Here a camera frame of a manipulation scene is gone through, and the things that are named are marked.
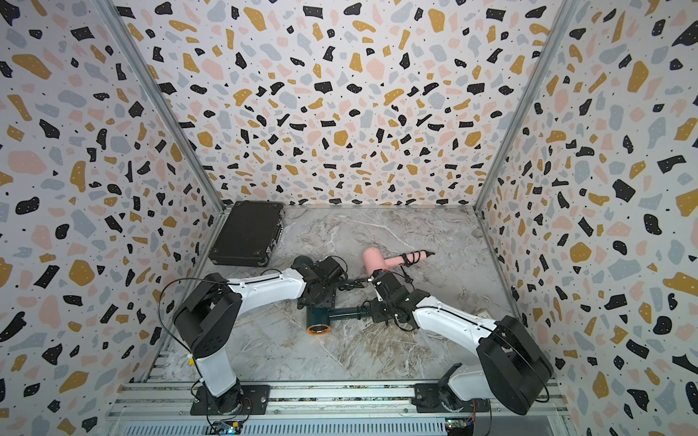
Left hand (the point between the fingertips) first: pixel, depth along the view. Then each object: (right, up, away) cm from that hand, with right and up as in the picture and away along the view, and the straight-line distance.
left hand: (328, 301), depth 91 cm
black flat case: (-34, +22, +16) cm, 43 cm away
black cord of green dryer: (+10, +5, +3) cm, 12 cm away
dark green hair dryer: (-2, -3, -8) cm, 9 cm away
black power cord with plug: (+30, +14, +9) cm, 35 cm away
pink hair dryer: (+16, +13, +7) cm, 22 cm away
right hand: (+16, -1, -4) cm, 17 cm away
